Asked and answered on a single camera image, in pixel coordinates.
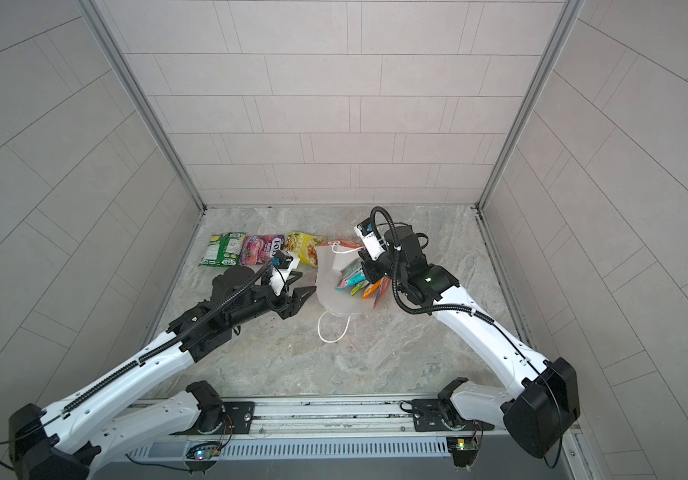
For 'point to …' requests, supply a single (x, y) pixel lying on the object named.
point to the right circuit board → (463, 449)
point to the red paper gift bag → (331, 257)
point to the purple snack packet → (256, 249)
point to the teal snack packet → (351, 274)
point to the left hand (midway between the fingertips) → (314, 280)
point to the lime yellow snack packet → (359, 286)
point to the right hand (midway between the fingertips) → (360, 252)
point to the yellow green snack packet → (304, 246)
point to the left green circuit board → (205, 451)
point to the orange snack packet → (372, 288)
